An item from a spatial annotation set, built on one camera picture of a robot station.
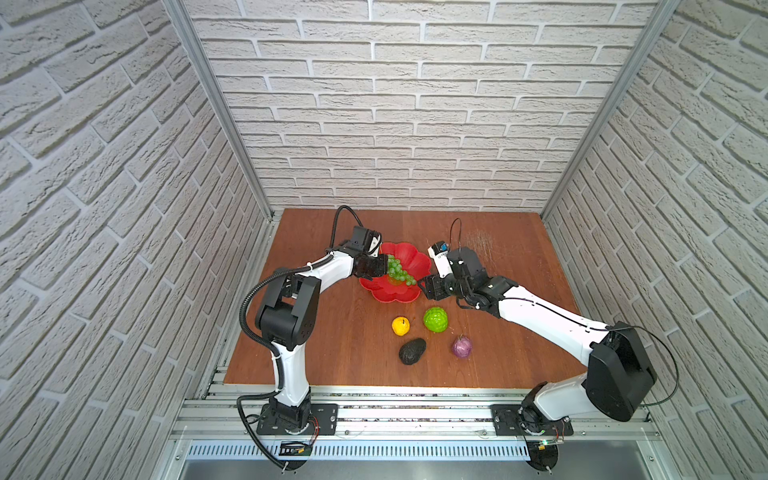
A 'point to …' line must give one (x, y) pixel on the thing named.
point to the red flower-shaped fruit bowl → (386, 288)
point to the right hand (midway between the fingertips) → (427, 277)
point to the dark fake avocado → (411, 350)
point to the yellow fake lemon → (401, 325)
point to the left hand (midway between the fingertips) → (389, 263)
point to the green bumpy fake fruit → (436, 319)
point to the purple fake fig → (462, 347)
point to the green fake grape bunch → (395, 270)
